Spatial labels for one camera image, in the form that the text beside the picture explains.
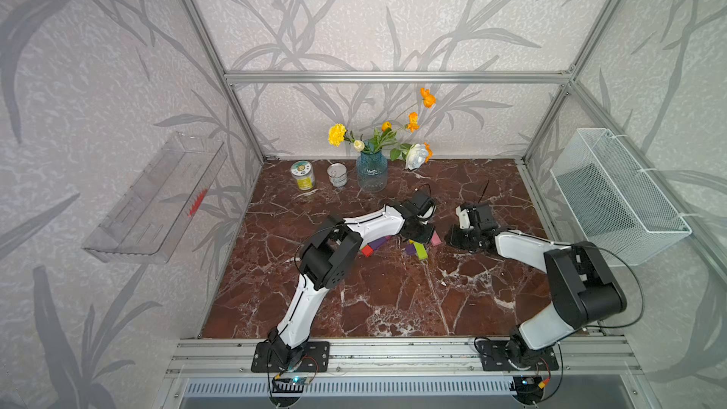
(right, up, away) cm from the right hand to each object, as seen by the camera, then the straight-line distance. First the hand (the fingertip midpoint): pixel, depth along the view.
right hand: (444, 235), depth 95 cm
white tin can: (-38, +21, +13) cm, 46 cm away
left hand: (-5, -1, -1) cm, 5 cm away
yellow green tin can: (-50, +21, +10) cm, 55 cm away
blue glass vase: (-25, +22, +7) cm, 34 cm away
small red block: (-26, -5, -2) cm, 26 cm away
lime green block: (-8, -5, -2) cm, 10 cm away
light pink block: (-3, -1, 0) cm, 3 cm away
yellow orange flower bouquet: (-20, +33, -4) cm, 39 cm away
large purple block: (-22, -3, 0) cm, 23 cm away
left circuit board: (-44, -34, -23) cm, 60 cm away
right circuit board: (+17, -35, -23) cm, 45 cm away
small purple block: (-12, -4, -1) cm, 13 cm away
